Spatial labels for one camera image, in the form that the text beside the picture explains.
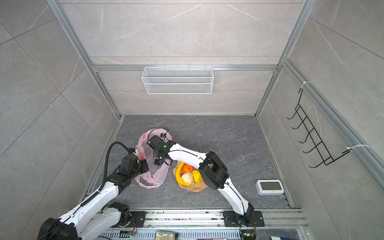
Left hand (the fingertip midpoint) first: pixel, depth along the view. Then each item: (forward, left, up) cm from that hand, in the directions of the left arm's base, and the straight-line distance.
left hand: (146, 159), depth 86 cm
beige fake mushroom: (-12, -24, 0) cm, 27 cm away
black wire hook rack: (-10, -82, +25) cm, 87 cm away
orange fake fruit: (-5, -24, -3) cm, 25 cm away
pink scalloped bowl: (-16, -29, -5) cm, 33 cm away
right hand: (+5, -7, -2) cm, 9 cm away
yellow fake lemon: (-10, -29, -2) cm, 31 cm away
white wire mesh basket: (+48, -19, +21) cm, 56 cm away
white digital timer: (-17, -69, -4) cm, 71 cm away
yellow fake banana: (-9, -19, -1) cm, 21 cm away
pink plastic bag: (-8, -6, -4) cm, 11 cm away
